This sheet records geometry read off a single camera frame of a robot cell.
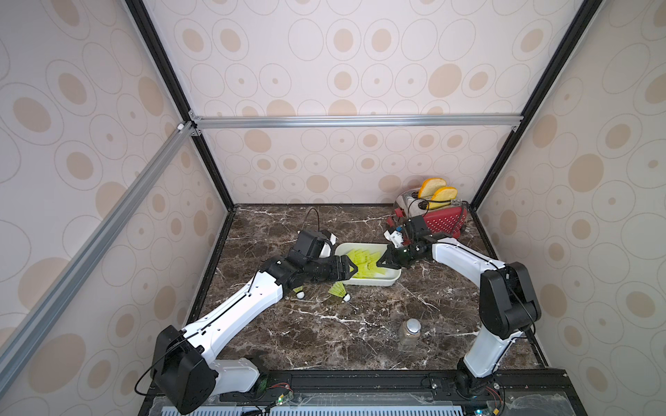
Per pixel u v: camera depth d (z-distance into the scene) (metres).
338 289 0.90
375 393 0.73
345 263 0.68
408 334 0.75
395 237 0.86
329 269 0.66
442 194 0.92
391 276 0.91
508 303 0.48
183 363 0.38
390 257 0.80
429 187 0.97
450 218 0.96
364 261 0.97
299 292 0.91
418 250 0.69
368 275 0.92
